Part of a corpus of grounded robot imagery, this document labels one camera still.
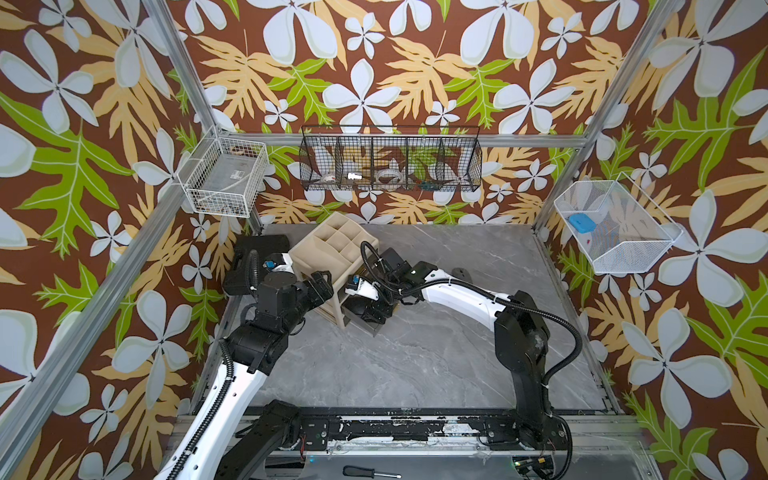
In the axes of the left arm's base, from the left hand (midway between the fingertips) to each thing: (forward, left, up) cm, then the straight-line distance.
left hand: (321, 276), depth 72 cm
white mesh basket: (+19, -81, -1) cm, 83 cm away
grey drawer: (-1, -7, -14) cm, 16 cm away
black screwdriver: (-38, -12, -26) cm, 47 cm away
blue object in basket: (+21, -74, -2) cm, 77 cm away
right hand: (+2, -10, -18) cm, 20 cm away
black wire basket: (+45, -17, +4) cm, 48 cm away
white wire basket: (+30, +31, +7) cm, 44 cm away
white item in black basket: (+41, -5, -1) cm, 41 cm away
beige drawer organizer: (+9, -2, -1) cm, 10 cm away
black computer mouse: (+19, -43, -26) cm, 54 cm away
